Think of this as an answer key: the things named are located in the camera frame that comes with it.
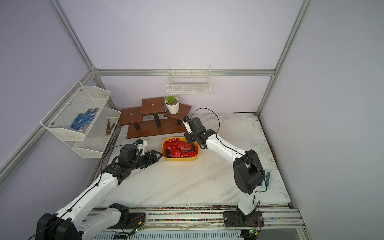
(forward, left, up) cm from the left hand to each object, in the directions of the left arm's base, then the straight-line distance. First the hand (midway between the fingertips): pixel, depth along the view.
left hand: (158, 158), depth 81 cm
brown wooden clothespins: (+22, +36, 0) cm, 42 cm away
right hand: (+16, -18, 0) cm, 24 cm away
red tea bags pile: (+12, -8, -8) cm, 16 cm away
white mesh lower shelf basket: (+15, +43, -2) cm, 45 cm away
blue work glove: (+13, +39, +17) cm, 44 cm away
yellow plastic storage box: (+4, -3, -8) cm, 10 cm away
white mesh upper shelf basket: (+16, +44, +18) cm, 50 cm away
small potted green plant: (+34, -5, +10) cm, 36 cm away
